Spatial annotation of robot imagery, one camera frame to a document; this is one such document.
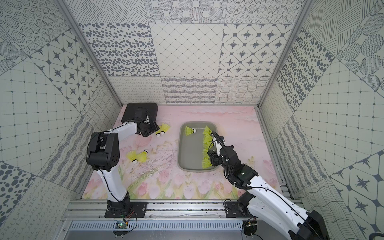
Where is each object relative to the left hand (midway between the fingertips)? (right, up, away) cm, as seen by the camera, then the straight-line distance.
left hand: (161, 129), depth 100 cm
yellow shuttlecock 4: (+31, -10, -8) cm, 34 cm away
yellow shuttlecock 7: (0, -1, +3) cm, 3 cm away
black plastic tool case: (-8, +11, -17) cm, 22 cm away
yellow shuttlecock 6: (+30, -18, -15) cm, 38 cm away
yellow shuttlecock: (+19, -2, +1) cm, 19 cm away
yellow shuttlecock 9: (-15, -16, -10) cm, 24 cm away
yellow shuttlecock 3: (+32, -6, -2) cm, 32 cm away
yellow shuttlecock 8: (-9, -17, -10) cm, 21 cm away
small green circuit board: (-13, -45, -29) cm, 55 cm away
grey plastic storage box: (+20, -12, -4) cm, 24 cm away
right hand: (+35, -11, -20) cm, 41 cm away
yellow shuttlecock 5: (+30, -16, -7) cm, 35 cm away
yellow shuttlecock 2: (+32, -2, +1) cm, 32 cm away
